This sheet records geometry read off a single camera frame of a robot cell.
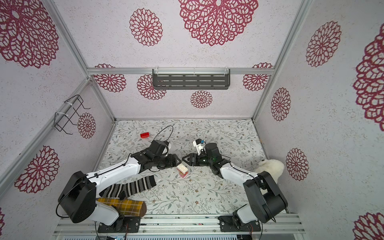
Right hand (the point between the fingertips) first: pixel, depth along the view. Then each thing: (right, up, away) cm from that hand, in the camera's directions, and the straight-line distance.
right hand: (184, 158), depth 83 cm
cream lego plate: (-1, -6, 0) cm, 6 cm away
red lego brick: (-1, -9, +1) cm, 9 cm away
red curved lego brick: (-30, +12, +26) cm, 42 cm away
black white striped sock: (-34, -18, +1) cm, 39 cm away
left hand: (-4, -3, +1) cm, 5 cm away
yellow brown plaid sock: (-30, -25, -4) cm, 39 cm away
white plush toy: (+44, -2, -11) cm, 46 cm away
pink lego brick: (-1, -12, +6) cm, 13 cm away
